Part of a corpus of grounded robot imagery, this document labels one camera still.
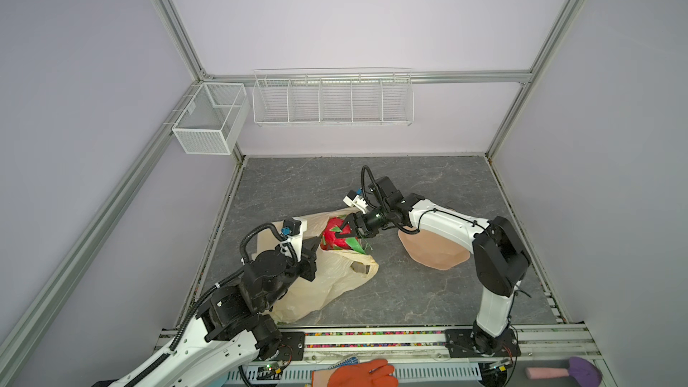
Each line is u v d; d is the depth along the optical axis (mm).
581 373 692
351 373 698
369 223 753
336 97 1074
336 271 669
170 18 771
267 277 458
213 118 1021
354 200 792
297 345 737
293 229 542
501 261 483
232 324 454
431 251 919
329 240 771
